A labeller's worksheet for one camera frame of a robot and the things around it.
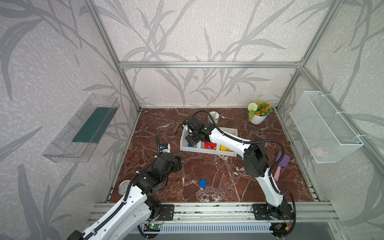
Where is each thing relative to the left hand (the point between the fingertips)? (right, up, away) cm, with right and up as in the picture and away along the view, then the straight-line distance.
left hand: (179, 154), depth 79 cm
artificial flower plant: (+52, +26, +22) cm, 62 cm away
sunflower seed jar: (+22, +21, +25) cm, 40 cm away
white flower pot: (+53, +18, +26) cm, 62 cm away
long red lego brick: (+16, +2, +17) cm, 23 cm away
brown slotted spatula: (-5, +20, +36) cm, 41 cm away
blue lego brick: (+4, +2, +13) cm, 14 cm away
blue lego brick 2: (+13, -17, +3) cm, 21 cm away
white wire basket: (+64, +11, -18) cm, 68 cm away
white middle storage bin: (+12, 0, +14) cm, 19 cm away
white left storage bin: (+2, +2, +17) cm, 17 cm away
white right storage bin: (+33, +10, +20) cm, 40 cm away
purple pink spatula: (+62, -8, +12) cm, 64 cm away
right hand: (+6, +10, +14) cm, 18 cm away
